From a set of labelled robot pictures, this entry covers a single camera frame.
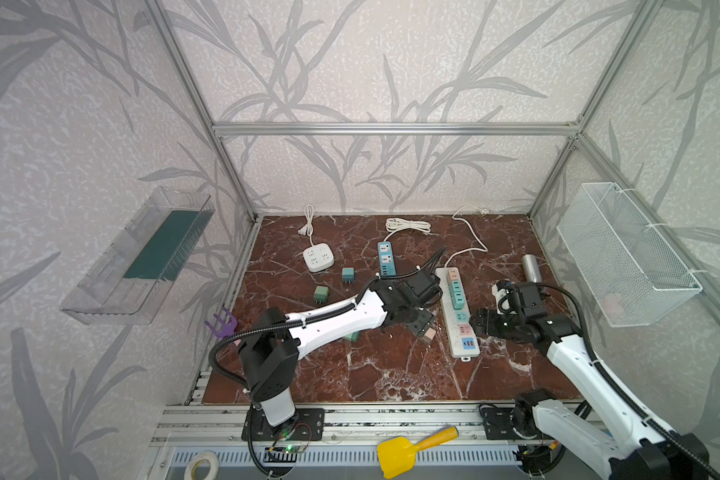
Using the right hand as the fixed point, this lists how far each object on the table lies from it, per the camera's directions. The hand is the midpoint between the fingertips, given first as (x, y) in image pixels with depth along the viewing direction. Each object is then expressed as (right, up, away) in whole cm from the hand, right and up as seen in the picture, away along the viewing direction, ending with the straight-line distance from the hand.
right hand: (482, 312), depth 83 cm
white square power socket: (-51, +14, +22) cm, 57 cm away
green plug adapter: (-48, +3, +13) cm, 50 cm away
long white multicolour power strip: (-5, -8, +3) cm, 10 cm away
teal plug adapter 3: (-5, +2, +6) cm, 8 cm away
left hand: (-17, +1, -2) cm, 17 cm away
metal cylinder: (+24, +11, +19) cm, 32 cm away
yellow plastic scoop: (-25, -30, -14) cm, 41 cm away
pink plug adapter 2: (-14, -7, +4) cm, 16 cm away
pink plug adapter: (-5, +9, +14) cm, 17 cm away
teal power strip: (-27, +14, +22) cm, 37 cm away
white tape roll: (-69, -31, -14) cm, 76 cm away
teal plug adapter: (-40, +8, +18) cm, 44 cm away
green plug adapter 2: (-36, -8, +4) cm, 37 cm away
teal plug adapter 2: (-5, +6, +9) cm, 12 cm away
